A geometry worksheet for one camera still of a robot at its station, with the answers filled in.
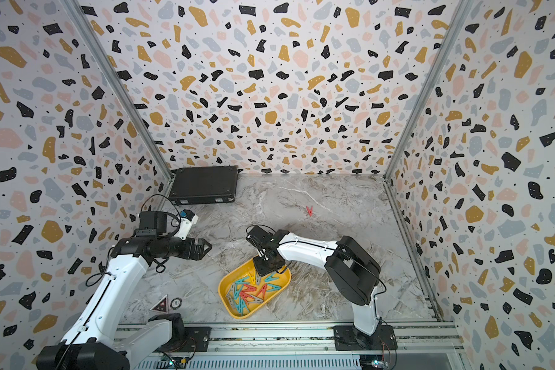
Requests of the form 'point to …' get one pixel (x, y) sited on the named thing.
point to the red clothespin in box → (244, 294)
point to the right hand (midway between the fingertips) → (261, 271)
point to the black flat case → (203, 185)
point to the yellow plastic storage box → (230, 296)
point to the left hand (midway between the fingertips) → (200, 243)
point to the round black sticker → (176, 303)
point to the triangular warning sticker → (161, 305)
